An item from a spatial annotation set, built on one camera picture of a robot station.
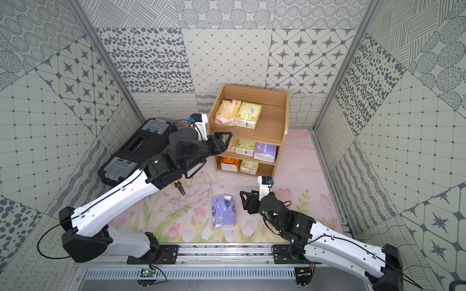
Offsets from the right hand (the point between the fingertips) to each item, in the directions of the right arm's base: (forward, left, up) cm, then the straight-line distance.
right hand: (246, 194), depth 74 cm
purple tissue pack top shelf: (-2, +11, -12) cm, 16 cm away
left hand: (+11, +7, +26) cm, 30 cm away
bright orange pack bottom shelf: (+20, +9, -8) cm, 23 cm away
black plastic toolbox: (+27, +49, +3) cm, 56 cm away
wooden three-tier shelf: (+25, -5, +19) cm, 32 cm away
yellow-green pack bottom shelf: (+21, -2, -11) cm, 23 cm away
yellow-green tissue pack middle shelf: (+21, +1, +5) cm, 22 cm away
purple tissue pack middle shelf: (+18, -9, +6) cm, 21 cm away
